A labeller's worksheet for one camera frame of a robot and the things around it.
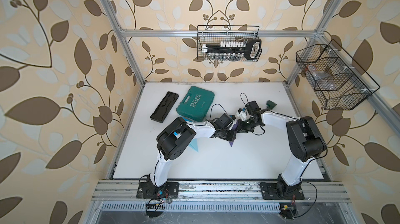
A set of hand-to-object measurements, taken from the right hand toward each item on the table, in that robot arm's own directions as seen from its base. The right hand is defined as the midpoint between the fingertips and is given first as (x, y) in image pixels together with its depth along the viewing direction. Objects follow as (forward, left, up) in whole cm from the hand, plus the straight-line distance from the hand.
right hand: (235, 130), depth 94 cm
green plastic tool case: (+18, +24, +5) cm, 30 cm away
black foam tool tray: (+19, +46, +2) cm, 50 cm away
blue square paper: (-18, +29, +34) cm, 48 cm away
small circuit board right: (-40, -18, -3) cm, 44 cm away
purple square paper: (-1, +1, +4) cm, 4 cm away
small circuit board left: (-36, +44, -4) cm, 57 cm away
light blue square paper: (-8, +25, +2) cm, 27 cm away
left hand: (-4, +1, +1) cm, 4 cm away
